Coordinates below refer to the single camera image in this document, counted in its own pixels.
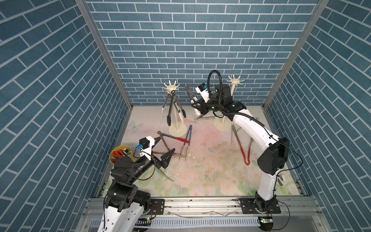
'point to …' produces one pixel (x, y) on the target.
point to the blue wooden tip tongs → (190, 127)
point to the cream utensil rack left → (178, 130)
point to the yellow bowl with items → (122, 150)
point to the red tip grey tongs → (180, 139)
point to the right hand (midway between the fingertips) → (194, 104)
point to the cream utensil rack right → (221, 124)
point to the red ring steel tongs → (166, 175)
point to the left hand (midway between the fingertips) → (171, 145)
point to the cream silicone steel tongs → (180, 115)
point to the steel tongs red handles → (239, 144)
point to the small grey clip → (281, 181)
